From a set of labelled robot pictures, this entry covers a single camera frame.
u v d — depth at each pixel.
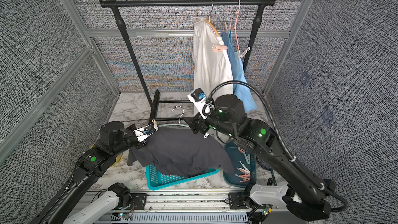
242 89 0.60
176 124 0.69
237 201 0.73
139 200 0.74
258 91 0.41
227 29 0.75
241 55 0.59
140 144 0.61
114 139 0.51
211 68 0.70
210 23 0.62
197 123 0.47
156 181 0.78
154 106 1.04
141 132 0.55
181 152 0.68
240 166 0.84
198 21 0.68
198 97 0.44
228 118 0.39
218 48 0.56
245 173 0.81
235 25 0.63
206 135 0.66
